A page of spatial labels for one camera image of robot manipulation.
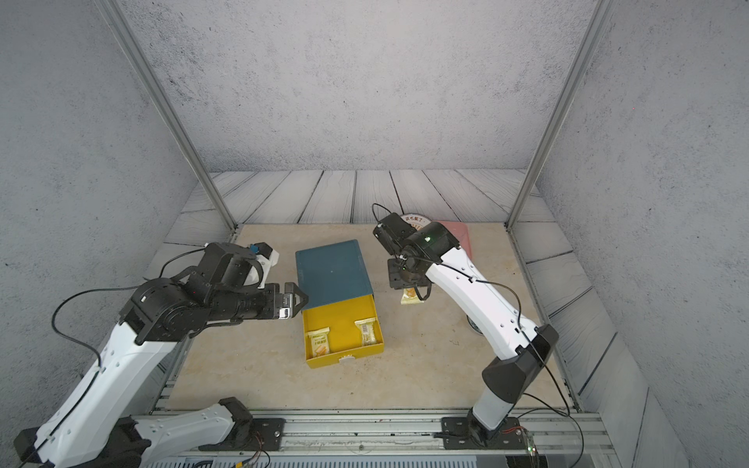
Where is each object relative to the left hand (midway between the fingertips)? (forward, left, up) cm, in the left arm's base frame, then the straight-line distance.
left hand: (299, 301), depth 62 cm
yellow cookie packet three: (+1, -14, -15) cm, 21 cm away
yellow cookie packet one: (-2, -2, -16) cm, 16 cm away
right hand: (+9, -24, -5) cm, 26 cm away
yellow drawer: (-1, -8, -17) cm, 19 cm away
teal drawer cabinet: (+14, -4, -10) cm, 18 cm away
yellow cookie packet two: (+4, -24, -6) cm, 25 cm away
